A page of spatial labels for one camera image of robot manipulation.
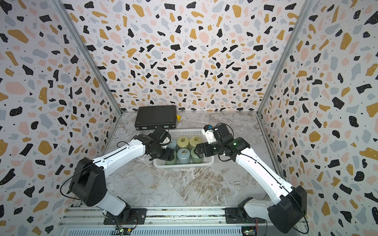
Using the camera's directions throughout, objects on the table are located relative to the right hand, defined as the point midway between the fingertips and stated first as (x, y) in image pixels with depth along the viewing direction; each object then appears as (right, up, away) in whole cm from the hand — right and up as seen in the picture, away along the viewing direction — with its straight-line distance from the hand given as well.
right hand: (201, 149), depth 76 cm
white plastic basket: (+4, -10, +18) cm, 21 cm away
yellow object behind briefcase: (-17, +18, +40) cm, 47 cm away
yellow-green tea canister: (-11, +2, +17) cm, 20 cm away
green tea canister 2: (-3, -8, +13) cm, 15 cm away
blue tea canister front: (-10, -6, +12) cm, 17 cm away
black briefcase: (-41, +18, +41) cm, 61 cm away
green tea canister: (-17, -10, +14) cm, 25 cm away
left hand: (-18, -6, +10) cm, 21 cm away
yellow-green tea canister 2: (-4, +3, +17) cm, 17 cm away
